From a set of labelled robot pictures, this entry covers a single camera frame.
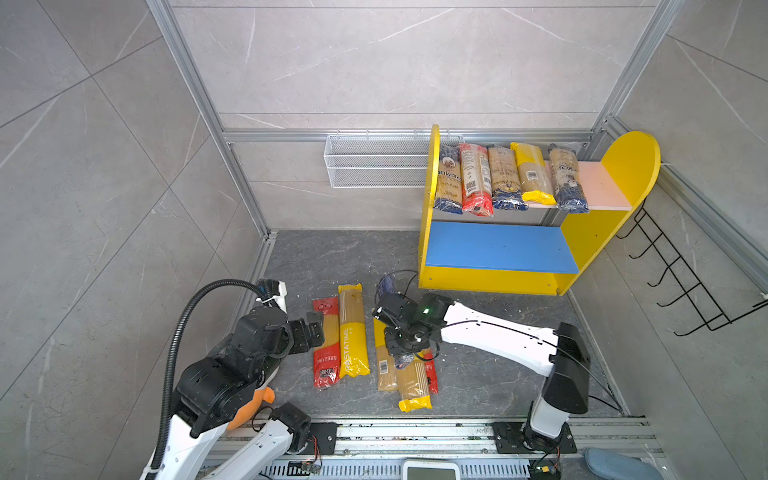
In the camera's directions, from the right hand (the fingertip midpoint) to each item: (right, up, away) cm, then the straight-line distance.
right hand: (393, 346), depth 76 cm
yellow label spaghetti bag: (-11, -6, +8) cm, 15 cm away
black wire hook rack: (+64, +12, -18) cm, 68 cm away
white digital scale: (+9, -25, -11) cm, 28 cm away
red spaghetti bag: (-19, -6, +7) cm, 21 cm away
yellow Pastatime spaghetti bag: (+5, -9, +2) cm, 10 cm away
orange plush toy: (-36, -15, -3) cm, 39 cm away
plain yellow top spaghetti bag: (-2, -9, +6) cm, 11 cm away
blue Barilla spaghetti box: (-2, +15, +7) cm, 17 cm away
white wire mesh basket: (-6, +56, +24) cm, 62 cm away
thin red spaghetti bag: (+11, -9, +6) cm, 15 cm away
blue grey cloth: (+51, -25, -8) cm, 57 cm away
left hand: (-19, +12, -13) cm, 26 cm away
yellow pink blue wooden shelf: (+48, +24, +19) cm, 57 cm away
